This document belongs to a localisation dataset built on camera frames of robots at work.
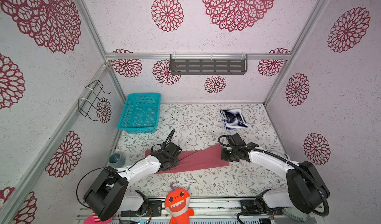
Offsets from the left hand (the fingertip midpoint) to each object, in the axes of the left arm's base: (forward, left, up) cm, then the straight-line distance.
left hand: (175, 164), depth 88 cm
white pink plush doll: (-27, +34, +5) cm, 44 cm away
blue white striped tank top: (+35, -43, -2) cm, 56 cm away
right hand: (+4, -28, +3) cm, 28 cm away
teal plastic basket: (+42, +29, -1) cm, 51 cm away
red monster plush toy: (-23, -2, +8) cm, 24 cm away
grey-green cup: (+3, +36, +1) cm, 36 cm away
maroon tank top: (+3, -21, +1) cm, 22 cm away
